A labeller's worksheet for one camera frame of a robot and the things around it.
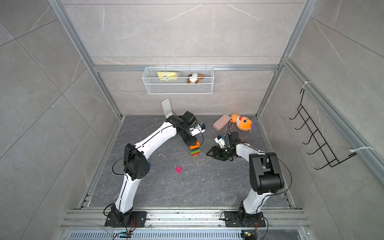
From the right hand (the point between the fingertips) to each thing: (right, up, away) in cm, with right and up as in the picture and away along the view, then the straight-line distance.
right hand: (211, 155), depth 91 cm
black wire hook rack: (+46, +10, -26) cm, 54 cm away
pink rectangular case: (+10, +22, +24) cm, 34 cm away
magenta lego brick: (-21, -9, -1) cm, 22 cm away
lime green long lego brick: (-10, +1, +1) cm, 10 cm away
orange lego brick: (-10, +6, -4) cm, 13 cm away
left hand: (-11, +10, -2) cm, 15 cm away
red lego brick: (-10, 0, +2) cm, 11 cm away
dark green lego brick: (-12, +3, -2) cm, 12 cm away
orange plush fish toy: (+24, +20, +13) cm, 34 cm away
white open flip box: (-32, +32, +21) cm, 50 cm away
